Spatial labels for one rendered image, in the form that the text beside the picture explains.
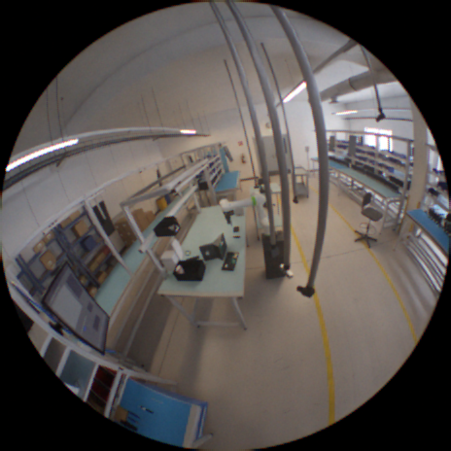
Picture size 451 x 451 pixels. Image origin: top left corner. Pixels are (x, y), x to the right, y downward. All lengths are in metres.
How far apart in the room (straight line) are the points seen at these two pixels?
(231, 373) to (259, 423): 0.79
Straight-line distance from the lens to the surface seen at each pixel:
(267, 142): 7.95
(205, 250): 1.64
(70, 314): 0.93
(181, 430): 1.40
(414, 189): 4.19
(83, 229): 4.43
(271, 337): 2.20
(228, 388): 2.18
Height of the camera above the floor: 2.12
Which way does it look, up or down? 30 degrees down
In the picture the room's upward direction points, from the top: 16 degrees counter-clockwise
